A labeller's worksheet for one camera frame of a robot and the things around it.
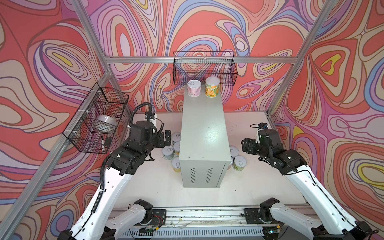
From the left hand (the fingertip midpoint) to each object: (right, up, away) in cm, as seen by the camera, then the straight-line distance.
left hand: (162, 130), depth 67 cm
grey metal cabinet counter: (+19, -10, -9) cm, 23 cm away
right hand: (+43, -8, +7) cm, 44 cm away
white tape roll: (-29, +4, +6) cm, 30 cm away
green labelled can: (+41, -20, +19) cm, 49 cm away
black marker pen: (-31, -7, +5) cm, 32 cm away
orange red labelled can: (+37, -22, +24) cm, 49 cm away
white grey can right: (+40, -14, +24) cm, 48 cm away
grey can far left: (+6, -3, -3) cm, 8 cm away
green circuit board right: (+53, -48, +3) cm, 71 cm away
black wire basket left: (-35, +1, +5) cm, 35 cm away
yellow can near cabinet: (+7, -7, -6) cm, 12 cm away
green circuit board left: (-10, -50, +5) cm, 51 cm away
